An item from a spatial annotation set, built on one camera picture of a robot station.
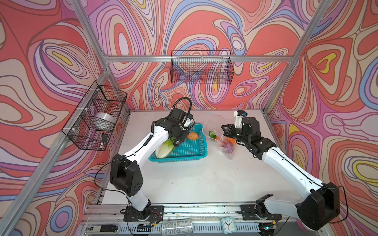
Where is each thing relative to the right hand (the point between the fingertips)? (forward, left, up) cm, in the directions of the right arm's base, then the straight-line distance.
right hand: (222, 129), depth 79 cm
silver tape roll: (-1, +60, +11) cm, 61 cm away
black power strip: (-41, +60, -19) cm, 75 cm away
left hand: (+3, +20, -4) cm, 21 cm away
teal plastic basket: (+1, +19, -23) cm, 30 cm away
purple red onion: (-4, -5, -12) cm, 14 cm away
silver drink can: (-42, +25, -17) cm, 52 cm away
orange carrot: (+5, +4, -11) cm, 13 cm away
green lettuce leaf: (-3, +33, -15) cm, 36 cm away
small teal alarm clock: (-41, +1, -21) cm, 47 cm away
